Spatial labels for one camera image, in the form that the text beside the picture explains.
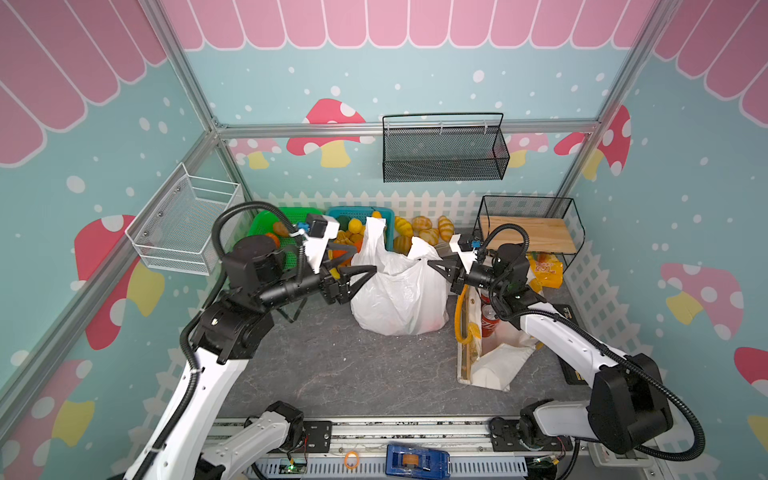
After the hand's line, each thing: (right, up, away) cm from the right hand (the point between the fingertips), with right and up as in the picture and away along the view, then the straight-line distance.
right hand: (430, 261), depth 74 cm
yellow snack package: (+43, -4, +25) cm, 49 cm away
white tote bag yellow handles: (+17, -27, +5) cm, 32 cm away
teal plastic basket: (-20, +18, +41) cm, 49 cm away
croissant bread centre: (+5, +9, +37) cm, 39 cm away
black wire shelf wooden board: (+44, +12, +25) cm, 52 cm away
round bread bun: (+2, +15, +42) cm, 44 cm away
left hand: (-15, -1, -18) cm, 23 cm away
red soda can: (+18, -17, +9) cm, 26 cm away
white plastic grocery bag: (-6, -9, +3) cm, 11 cm away
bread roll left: (-5, +13, +43) cm, 45 cm away
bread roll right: (+12, +12, +42) cm, 45 cm away
